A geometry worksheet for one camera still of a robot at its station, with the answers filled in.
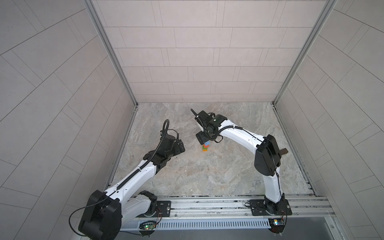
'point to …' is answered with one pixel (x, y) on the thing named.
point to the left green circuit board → (149, 227)
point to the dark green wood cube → (204, 148)
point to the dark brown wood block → (283, 151)
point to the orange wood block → (205, 150)
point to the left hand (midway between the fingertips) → (181, 143)
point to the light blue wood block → (207, 143)
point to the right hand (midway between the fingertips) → (203, 138)
